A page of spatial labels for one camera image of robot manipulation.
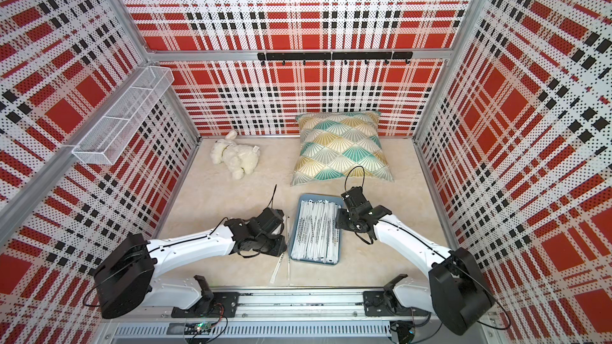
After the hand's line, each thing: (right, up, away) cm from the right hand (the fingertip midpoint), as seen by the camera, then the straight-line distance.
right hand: (344, 220), depth 85 cm
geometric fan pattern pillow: (-1, +27, +8) cm, 28 cm away
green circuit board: (-44, -28, -16) cm, 54 cm away
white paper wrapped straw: (-20, -10, -1) cm, 23 cm away
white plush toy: (-44, +23, +15) cm, 52 cm away
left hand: (-21, -9, -2) cm, 23 cm away
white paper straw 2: (-5, -6, +3) cm, 8 cm away
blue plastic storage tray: (-11, +7, +12) cm, 18 cm away
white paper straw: (-14, -9, -1) cm, 17 cm away
